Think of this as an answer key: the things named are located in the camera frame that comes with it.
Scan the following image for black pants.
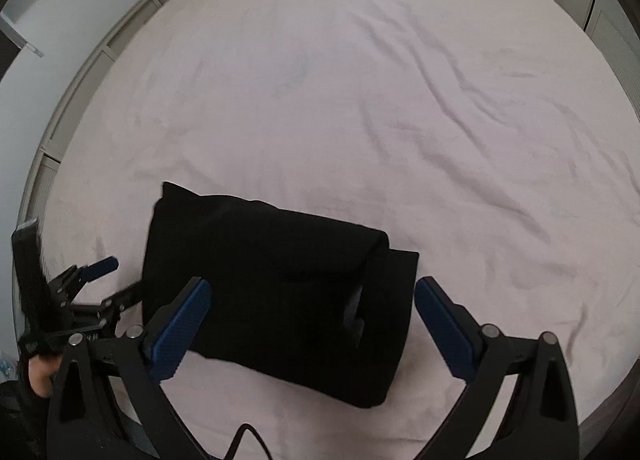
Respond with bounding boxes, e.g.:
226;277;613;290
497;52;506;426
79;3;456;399
141;181;420;410

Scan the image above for person's left forearm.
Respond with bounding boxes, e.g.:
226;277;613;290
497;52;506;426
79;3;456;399
0;354;53;460

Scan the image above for bed with pink sheet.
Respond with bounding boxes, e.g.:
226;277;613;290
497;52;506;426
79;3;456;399
22;0;640;456

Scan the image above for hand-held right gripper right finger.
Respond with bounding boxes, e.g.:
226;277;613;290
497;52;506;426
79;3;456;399
414;276;581;460

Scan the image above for black cable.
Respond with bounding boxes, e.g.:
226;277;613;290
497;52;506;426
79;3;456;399
226;422;274;460

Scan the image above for person's left hand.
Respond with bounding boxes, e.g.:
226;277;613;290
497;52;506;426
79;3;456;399
28;356;57;399

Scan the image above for white wall shelf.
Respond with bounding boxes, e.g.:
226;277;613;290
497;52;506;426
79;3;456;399
0;9;46;59

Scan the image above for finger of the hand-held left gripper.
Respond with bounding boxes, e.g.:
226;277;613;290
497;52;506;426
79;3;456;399
65;280;147;338
49;256;120;297

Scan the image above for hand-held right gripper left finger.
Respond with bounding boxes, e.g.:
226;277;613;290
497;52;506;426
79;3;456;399
46;276;212;460

